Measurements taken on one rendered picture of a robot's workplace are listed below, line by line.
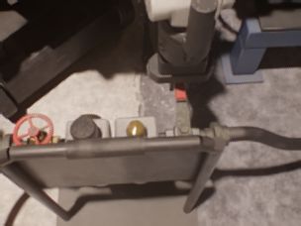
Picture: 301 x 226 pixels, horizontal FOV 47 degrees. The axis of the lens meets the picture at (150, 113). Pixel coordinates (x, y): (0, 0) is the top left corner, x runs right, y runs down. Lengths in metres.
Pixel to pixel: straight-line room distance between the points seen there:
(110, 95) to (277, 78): 0.61
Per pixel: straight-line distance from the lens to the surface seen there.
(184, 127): 0.65
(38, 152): 0.56
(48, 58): 1.16
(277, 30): 1.13
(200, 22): 0.46
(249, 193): 1.14
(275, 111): 1.27
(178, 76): 0.63
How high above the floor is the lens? 1.07
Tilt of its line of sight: 63 degrees down
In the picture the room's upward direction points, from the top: straight up
